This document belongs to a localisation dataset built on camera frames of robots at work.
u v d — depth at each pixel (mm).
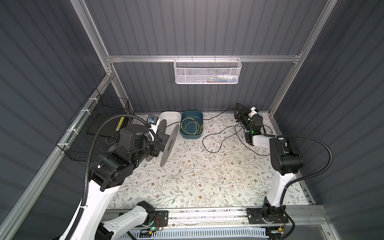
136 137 390
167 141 549
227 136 996
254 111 889
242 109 851
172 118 1128
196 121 1114
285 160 534
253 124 756
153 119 485
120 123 785
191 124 1119
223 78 912
